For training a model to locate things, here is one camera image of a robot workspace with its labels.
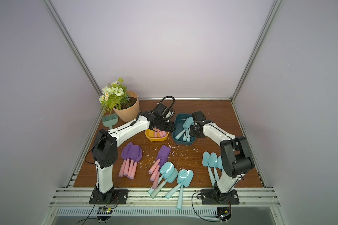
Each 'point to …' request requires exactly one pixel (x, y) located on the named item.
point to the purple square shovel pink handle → (165, 133)
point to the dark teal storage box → (181, 129)
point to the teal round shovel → (187, 124)
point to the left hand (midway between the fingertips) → (175, 128)
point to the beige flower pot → (130, 109)
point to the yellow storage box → (149, 134)
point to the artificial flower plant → (114, 95)
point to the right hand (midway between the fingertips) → (195, 127)
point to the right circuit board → (224, 213)
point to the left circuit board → (104, 213)
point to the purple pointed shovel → (161, 133)
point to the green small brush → (110, 120)
